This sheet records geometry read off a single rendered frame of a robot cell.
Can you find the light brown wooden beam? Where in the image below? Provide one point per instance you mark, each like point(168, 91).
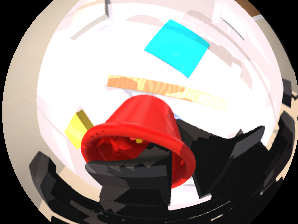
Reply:
point(166, 89)

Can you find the red plastic cup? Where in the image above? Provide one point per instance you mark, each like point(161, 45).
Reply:
point(145, 117)

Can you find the yellow flat block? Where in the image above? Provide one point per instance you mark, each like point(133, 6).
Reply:
point(77, 128)

